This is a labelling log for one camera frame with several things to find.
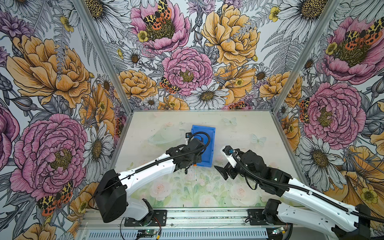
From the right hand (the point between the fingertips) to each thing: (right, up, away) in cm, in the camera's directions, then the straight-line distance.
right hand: (223, 163), depth 73 cm
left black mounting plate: (-32, -27, +1) cm, 41 cm away
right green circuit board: (+26, -31, -1) cm, 41 cm away
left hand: (-14, +1, +9) cm, 17 cm away
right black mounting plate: (+16, -27, +2) cm, 31 cm away
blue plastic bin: (-8, +14, -6) cm, 17 cm away
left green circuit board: (-34, -32, -2) cm, 47 cm away
